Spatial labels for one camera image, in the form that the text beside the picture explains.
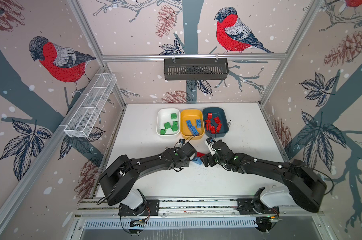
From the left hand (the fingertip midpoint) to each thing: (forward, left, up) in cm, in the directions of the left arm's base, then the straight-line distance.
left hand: (184, 160), depth 85 cm
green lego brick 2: (+23, +15, -3) cm, 27 cm away
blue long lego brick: (+27, -4, -1) cm, 27 cm away
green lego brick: (+26, +7, -3) cm, 27 cm away
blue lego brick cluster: (+1, -8, -1) cm, 8 cm away
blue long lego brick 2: (+29, -11, -2) cm, 31 cm away
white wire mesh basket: (+7, +50, +26) cm, 57 cm away
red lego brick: (+27, -17, -2) cm, 32 cm away
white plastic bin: (+37, +16, -3) cm, 40 cm away
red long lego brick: (+31, -25, -3) cm, 40 cm away
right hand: (+2, -13, 0) cm, 13 cm away
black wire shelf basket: (+59, -9, +23) cm, 64 cm away
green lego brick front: (+28, +12, -3) cm, 31 cm away
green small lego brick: (+36, +8, -3) cm, 37 cm away
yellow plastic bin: (+29, -6, -3) cm, 30 cm away
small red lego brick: (+36, -19, -2) cm, 41 cm away
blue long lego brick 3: (+21, -7, -1) cm, 22 cm away
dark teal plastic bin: (+37, -28, 0) cm, 46 cm away
